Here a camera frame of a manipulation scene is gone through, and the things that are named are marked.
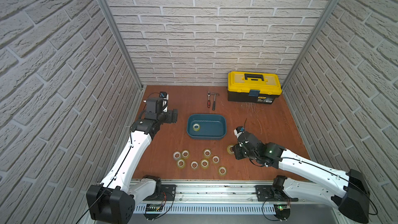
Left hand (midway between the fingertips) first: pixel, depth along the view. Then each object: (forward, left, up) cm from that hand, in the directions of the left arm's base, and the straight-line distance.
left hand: (169, 107), depth 79 cm
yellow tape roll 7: (-18, -31, -12) cm, 38 cm away
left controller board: (-41, +6, -26) cm, 49 cm away
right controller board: (-43, -55, -22) cm, 73 cm away
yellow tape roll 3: (-23, -13, -22) cm, 34 cm away
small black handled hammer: (+21, -26, -22) cm, 40 cm away
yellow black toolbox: (+22, -52, -7) cm, 57 cm away
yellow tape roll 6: (-20, -25, -22) cm, 39 cm away
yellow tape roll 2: (-21, -6, -23) cm, 32 cm away
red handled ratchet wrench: (+29, -23, -21) cm, 42 cm away
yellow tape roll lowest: (-25, -28, -22) cm, 44 cm away
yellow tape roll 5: (-16, -21, -22) cm, 34 cm away
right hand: (-17, -34, -13) cm, 40 cm away
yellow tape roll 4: (-22, -19, -23) cm, 37 cm away
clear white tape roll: (-17, -3, -22) cm, 28 cm away
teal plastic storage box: (+2, -25, -23) cm, 34 cm away
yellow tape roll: (-17, -8, -22) cm, 29 cm away
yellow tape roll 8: (-1, -14, -23) cm, 27 cm away
